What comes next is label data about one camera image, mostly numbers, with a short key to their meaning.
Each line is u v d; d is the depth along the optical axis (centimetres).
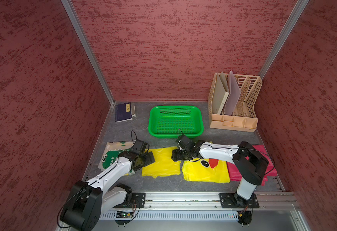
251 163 47
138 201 75
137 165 72
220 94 88
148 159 77
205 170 84
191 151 69
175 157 79
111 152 87
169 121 107
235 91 91
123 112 114
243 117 101
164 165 86
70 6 71
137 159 63
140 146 69
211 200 76
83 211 40
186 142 71
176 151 79
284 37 82
